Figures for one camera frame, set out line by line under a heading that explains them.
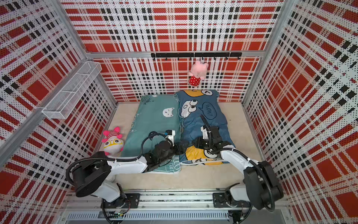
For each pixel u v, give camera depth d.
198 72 0.93
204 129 0.81
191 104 1.00
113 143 0.88
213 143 0.67
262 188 0.42
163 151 0.63
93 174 0.43
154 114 1.04
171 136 0.75
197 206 0.74
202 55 0.90
